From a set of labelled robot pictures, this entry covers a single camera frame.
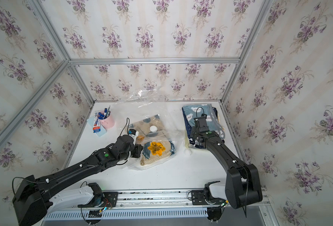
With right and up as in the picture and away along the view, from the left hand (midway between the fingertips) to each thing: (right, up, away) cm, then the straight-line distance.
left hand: (145, 148), depth 79 cm
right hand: (+33, +9, +9) cm, 36 cm away
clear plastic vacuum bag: (-7, +29, +39) cm, 49 cm away
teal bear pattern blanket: (+32, +22, +19) cm, 43 cm away
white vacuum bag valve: (+3, +10, +19) cm, 21 cm away
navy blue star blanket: (+27, +10, +12) cm, 31 cm away
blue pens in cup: (-31, +21, +19) cm, 42 cm away
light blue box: (-33, +6, +20) cm, 39 cm away
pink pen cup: (-30, +16, +16) cm, 38 cm away
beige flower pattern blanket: (+6, +1, +14) cm, 15 cm away
